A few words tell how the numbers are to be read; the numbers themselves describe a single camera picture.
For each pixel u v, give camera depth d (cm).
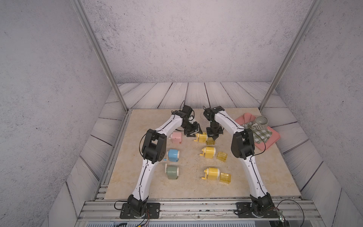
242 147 64
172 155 87
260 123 107
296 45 83
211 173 78
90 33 78
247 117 113
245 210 74
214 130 88
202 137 95
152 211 73
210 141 98
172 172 79
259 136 101
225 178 85
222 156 94
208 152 87
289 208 74
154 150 60
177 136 95
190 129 88
